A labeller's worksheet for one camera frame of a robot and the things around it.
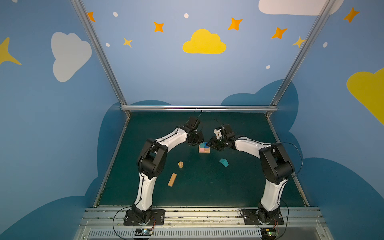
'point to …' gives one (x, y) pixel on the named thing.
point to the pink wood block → (202, 149)
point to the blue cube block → (205, 146)
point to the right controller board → (269, 233)
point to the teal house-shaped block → (224, 162)
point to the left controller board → (143, 232)
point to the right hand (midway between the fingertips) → (207, 143)
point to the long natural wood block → (172, 180)
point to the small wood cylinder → (180, 164)
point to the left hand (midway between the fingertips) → (205, 140)
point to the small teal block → (202, 145)
